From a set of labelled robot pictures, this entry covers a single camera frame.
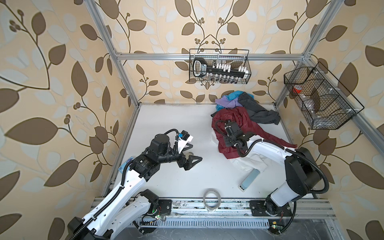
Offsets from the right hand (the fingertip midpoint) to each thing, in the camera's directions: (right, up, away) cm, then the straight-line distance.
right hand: (230, 138), depth 91 cm
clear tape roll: (-15, -26, -14) cm, 33 cm away
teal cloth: (+5, +30, +22) cm, 37 cm away
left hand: (-20, -3, -24) cm, 31 cm away
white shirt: (+8, -13, -6) cm, 17 cm away
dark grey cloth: (+19, +16, +5) cm, 25 cm away
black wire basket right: (+43, +20, -18) cm, 51 cm away
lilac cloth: (+1, +25, +24) cm, 35 cm away
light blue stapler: (+9, -22, -8) cm, 25 cm away
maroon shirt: (+6, +14, -2) cm, 15 cm away
